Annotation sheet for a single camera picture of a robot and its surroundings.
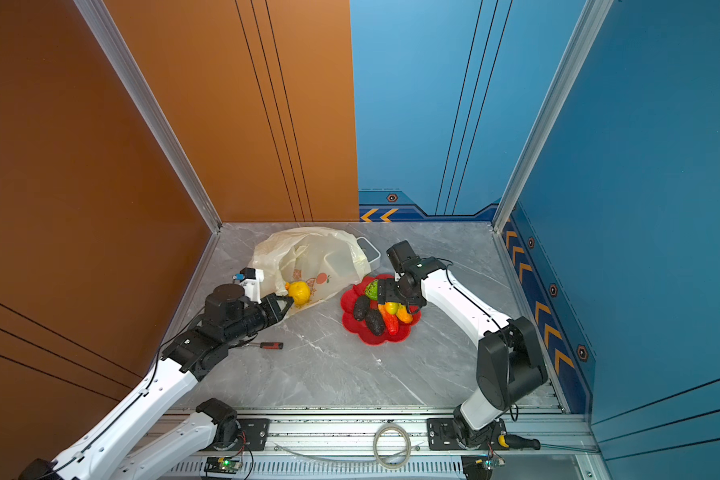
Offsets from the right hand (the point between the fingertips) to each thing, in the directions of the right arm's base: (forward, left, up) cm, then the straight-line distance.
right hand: (390, 297), depth 86 cm
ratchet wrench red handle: (-10, +35, -9) cm, 38 cm away
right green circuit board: (-39, -20, -14) cm, 46 cm away
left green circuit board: (-39, +42, -12) cm, 58 cm away
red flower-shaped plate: (-4, +11, -9) cm, 15 cm away
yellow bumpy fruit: (+5, +28, -4) cm, 29 cm away
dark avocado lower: (-4, +5, -7) cm, 9 cm away
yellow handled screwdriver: (-35, -29, -10) cm, 46 cm away
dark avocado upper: (0, +9, -6) cm, 11 cm away
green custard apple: (+6, +6, -5) cm, 9 cm away
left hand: (-6, +24, +11) cm, 27 cm away
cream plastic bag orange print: (+18, +22, -5) cm, 29 cm away
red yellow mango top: (-4, 0, -7) cm, 8 cm away
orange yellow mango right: (-2, -4, -6) cm, 7 cm away
